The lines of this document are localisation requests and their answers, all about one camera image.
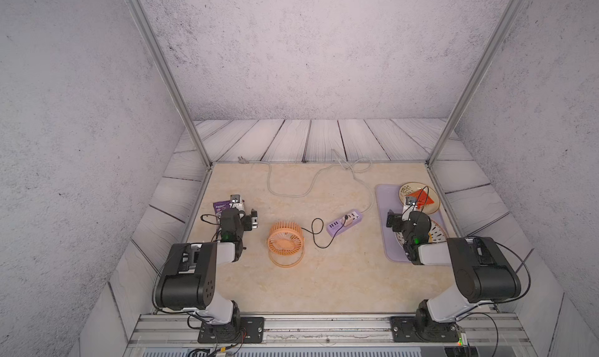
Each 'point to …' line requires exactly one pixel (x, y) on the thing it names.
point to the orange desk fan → (285, 244)
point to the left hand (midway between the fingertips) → (243, 209)
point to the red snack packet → (423, 198)
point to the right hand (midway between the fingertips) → (405, 209)
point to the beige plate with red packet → (410, 187)
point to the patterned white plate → (436, 235)
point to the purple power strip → (334, 226)
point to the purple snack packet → (220, 206)
